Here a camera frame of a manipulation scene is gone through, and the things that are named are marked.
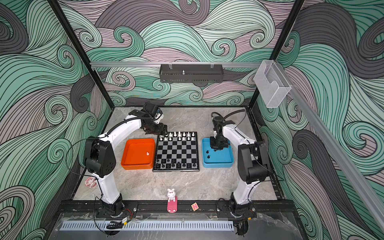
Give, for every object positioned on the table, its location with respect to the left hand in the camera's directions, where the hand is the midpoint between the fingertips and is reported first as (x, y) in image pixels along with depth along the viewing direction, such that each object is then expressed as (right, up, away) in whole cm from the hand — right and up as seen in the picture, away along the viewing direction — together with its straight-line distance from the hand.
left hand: (162, 130), depth 90 cm
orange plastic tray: (-15, -15, +2) cm, 22 cm away
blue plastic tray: (+35, -18, 0) cm, 39 cm away
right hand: (+33, -11, 0) cm, 35 cm away
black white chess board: (+9, -14, +2) cm, 16 cm away
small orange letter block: (+19, -37, -17) cm, 45 cm away
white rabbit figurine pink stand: (+8, -36, -17) cm, 40 cm away
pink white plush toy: (-37, -27, -11) cm, 47 cm away
